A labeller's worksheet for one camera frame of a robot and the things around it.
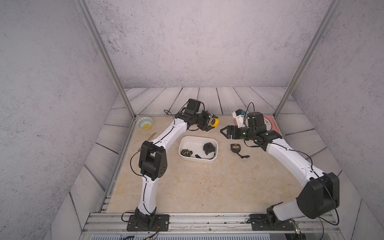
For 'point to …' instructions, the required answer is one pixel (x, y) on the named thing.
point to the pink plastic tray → (274, 127)
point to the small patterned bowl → (145, 122)
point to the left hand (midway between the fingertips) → (221, 120)
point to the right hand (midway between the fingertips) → (225, 130)
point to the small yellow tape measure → (214, 122)
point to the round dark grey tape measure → (236, 148)
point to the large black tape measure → (208, 148)
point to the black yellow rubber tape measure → (186, 152)
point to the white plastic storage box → (195, 144)
